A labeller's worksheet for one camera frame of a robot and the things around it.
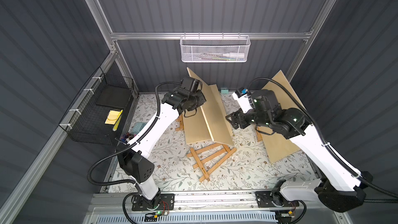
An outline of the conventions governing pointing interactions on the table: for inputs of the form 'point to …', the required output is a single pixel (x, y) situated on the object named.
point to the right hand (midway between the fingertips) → (236, 113)
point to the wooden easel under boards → (181, 127)
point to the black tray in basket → (113, 96)
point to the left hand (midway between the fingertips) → (206, 99)
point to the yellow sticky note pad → (112, 117)
